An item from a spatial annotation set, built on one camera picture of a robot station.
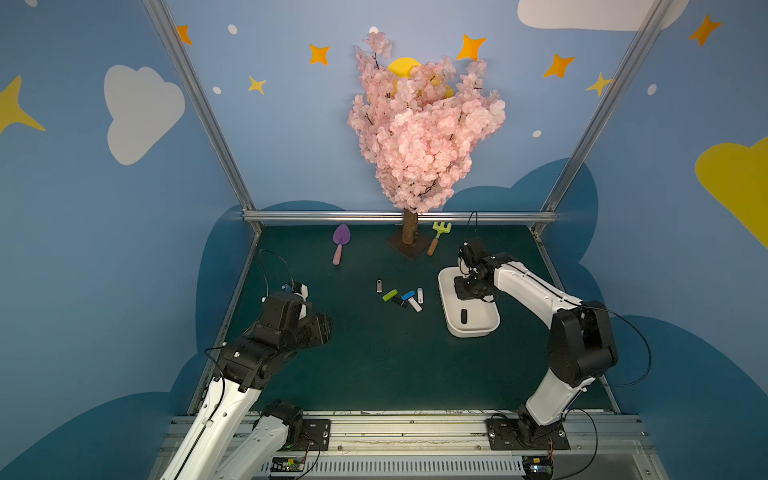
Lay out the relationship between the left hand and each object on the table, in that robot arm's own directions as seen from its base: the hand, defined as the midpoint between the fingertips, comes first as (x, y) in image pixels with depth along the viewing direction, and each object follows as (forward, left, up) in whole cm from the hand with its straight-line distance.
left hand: (321, 318), depth 72 cm
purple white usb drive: (+20, -27, -21) cm, 40 cm away
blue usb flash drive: (+20, -23, -21) cm, 37 cm away
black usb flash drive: (+18, -20, -21) cm, 34 cm away
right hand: (+18, -42, -13) cm, 47 cm away
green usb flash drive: (+20, -17, -21) cm, 34 cm away
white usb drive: (+17, -25, -21) cm, 37 cm away
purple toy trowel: (+47, +3, -22) cm, 52 cm away
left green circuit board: (-28, +7, -22) cm, 37 cm away
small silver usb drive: (+24, -13, -21) cm, 34 cm away
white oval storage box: (+12, -42, -21) cm, 48 cm away
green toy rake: (+53, -37, -22) cm, 69 cm away
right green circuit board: (-27, -55, -23) cm, 66 cm away
